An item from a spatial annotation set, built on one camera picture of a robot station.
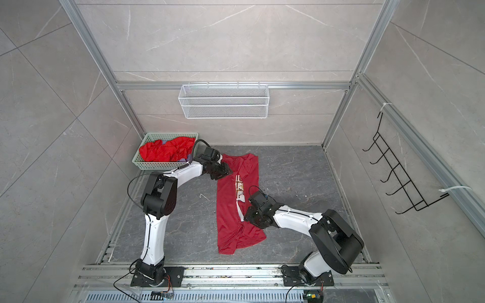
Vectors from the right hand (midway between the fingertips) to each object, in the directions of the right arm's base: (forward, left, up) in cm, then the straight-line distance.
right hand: (246, 217), depth 89 cm
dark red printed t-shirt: (-7, +6, 0) cm, 9 cm away
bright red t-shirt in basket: (+40, +42, +6) cm, 59 cm away
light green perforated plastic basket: (+30, +59, +5) cm, 67 cm away
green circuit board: (-31, -25, -2) cm, 40 cm away
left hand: (+26, +8, +4) cm, 27 cm away
